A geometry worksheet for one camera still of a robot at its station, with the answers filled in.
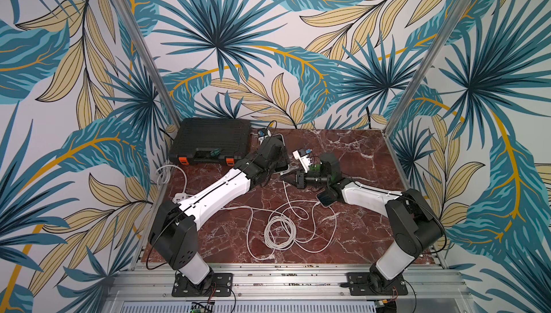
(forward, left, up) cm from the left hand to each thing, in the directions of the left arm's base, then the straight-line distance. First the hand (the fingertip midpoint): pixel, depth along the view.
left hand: (281, 156), depth 82 cm
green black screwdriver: (+10, +30, -12) cm, 33 cm away
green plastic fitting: (-7, -12, +3) cm, 14 cm away
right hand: (-12, +4, -5) cm, 13 cm away
